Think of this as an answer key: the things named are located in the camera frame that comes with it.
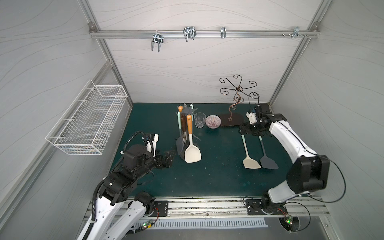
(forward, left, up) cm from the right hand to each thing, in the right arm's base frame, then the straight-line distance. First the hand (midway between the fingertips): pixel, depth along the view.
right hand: (246, 130), depth 86 cm
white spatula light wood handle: (-15, +31, -3) cm, 34 cm away
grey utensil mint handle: (-8, +39, -3) cm, 40 cm away
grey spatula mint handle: (-13, -13, -15) cm, 23 cm away
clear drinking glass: (+18, +28, -11) cm, 35 cm away
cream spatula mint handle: (-14, -3, -14) cm, 20 cm away
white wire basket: (-14, +80, +17) cm, 83 cm away
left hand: (-21, +41, +11) cm, 47 cm away
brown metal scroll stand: (+19, +2, -13) cm, 23 cm away
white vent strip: (-45, +36, -15) cm, 60 cm away
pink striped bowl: (+16, +18, -13) cm, 28 cm away
